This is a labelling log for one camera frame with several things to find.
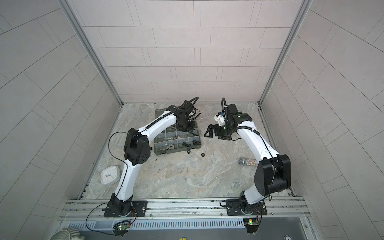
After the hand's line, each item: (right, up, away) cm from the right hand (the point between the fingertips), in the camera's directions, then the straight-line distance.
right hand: (211, 135), depth 80 cm
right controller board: (+18, -40, -12) cm, 45 cm away
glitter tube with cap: (+19, -15, +2) cm, 24 cm away
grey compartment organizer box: (-23, -5, +13) cm, 27 cm away
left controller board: (-41, -38, -16) cm, 58 cm away
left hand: (-8, +3, +12) cm, 15 cm away
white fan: (-59, -36, -22) cm, 73 cm away
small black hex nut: (-5, -13, +9) cm, 16 cm away
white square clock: (-54, -21, -2) cm, 58 cm away
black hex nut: (-13, -12, +11) cm, 21 cm away
